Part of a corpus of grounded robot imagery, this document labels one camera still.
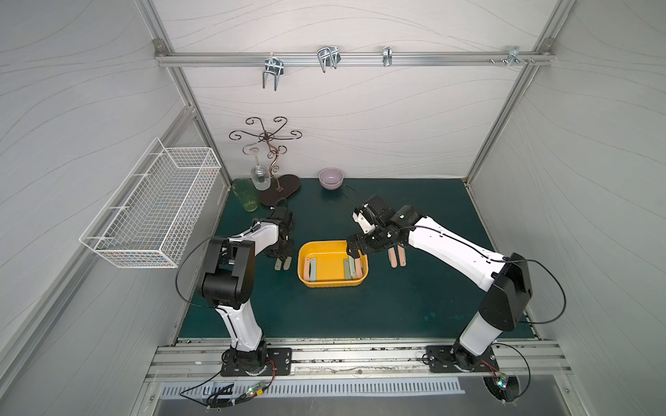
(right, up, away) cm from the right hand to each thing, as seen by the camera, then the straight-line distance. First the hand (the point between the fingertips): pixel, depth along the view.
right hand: (358, 246), depth 80 cm
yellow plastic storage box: (-13, -8, +13) cm, 20 cm away
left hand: (-28, -5, +16) cm, 33 cm away
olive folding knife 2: (-25, -8, +13) cm, 29 cm away
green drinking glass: (-42, +18, +19) cm, 50 cm away
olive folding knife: (-29, -9, +12) cm, 32 cm away
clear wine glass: (-35, +24, +13) cm, 45 cm away
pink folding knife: (-18, -10, +10) cm, 23 cm away
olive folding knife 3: (-3, -10, +10) cm, 15 cm away
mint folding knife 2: (-1, -9, +12) cm, 15 cm away
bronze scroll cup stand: (-32, +22, +37) cm, 54 cm away
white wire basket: (-57, +9, -12) cm, 59 cm away
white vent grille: (-38, -29, -22) cm, 53 cm away
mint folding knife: (-15, -10, +10) cm, 21 cm away
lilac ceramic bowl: (-10, +26, +38) cm, 47 cm away
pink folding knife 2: (+14, -6, +15) cm, 21 cm away
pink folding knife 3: (+17, -6, +15) cm, 24 cm away
